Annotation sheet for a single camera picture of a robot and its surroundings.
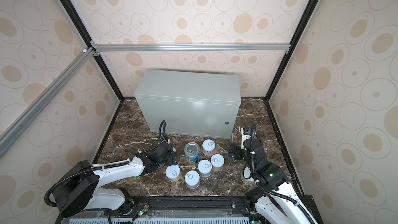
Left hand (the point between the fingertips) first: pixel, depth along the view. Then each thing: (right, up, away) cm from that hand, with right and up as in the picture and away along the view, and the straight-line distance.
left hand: (175, 153), depth 88 cm
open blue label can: (+10, +2, -7) cm, 12 cm away
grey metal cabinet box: (+14, +29, +10) cm, 34 cm away
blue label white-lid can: (+17, -6, -7) cm, 19 cm away
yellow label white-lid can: (0, -7, -9) cm, 11 cm away
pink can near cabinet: (+19, +4, +1) cm, 19 cm away
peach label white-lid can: (+23, -3, -5) cm, 24 cm away
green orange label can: (+32, -1, -28) cm, 43 cm away
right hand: (+33, +9, -13) cm, 37 cm away
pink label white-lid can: (+10, -10, -11) cm, 18 cm away
